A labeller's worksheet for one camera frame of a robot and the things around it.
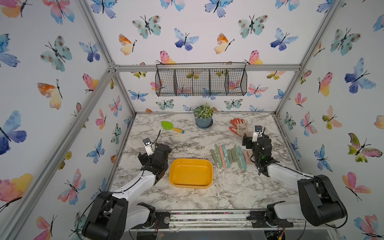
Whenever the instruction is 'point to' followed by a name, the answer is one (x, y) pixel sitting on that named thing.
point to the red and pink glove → (240, 127)
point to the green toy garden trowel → (169, 126)
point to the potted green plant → (203, 114)
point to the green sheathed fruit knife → (218, 156)
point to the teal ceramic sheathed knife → (227, 158)
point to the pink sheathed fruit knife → (222, 156)
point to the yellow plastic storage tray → (191, 173)
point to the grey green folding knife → (215, 156)
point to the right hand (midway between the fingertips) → (255, 132)
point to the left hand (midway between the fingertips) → (151, 147)
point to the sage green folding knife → (230, 156)
